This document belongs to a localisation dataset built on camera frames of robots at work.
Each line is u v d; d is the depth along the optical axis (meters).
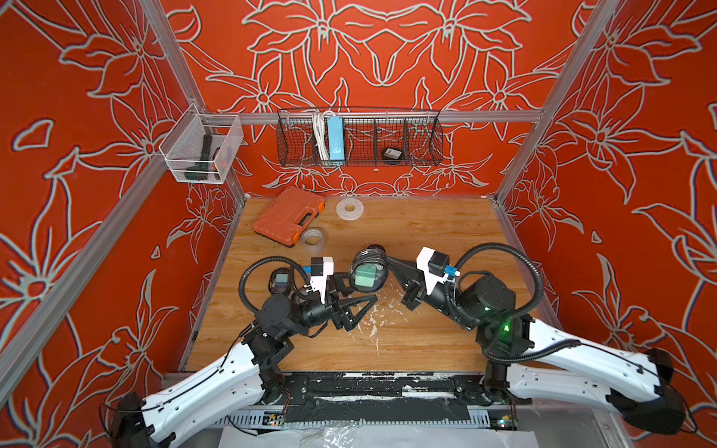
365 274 0.54
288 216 1.07
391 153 0.95
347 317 0.52
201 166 0.81
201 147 0.88
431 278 0.45
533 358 0.45
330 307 0.53
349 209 1.14
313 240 1.06
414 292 0.49
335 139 0.89
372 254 0.53
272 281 0.91
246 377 0.51
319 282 0.54
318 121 0.87
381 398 0.73
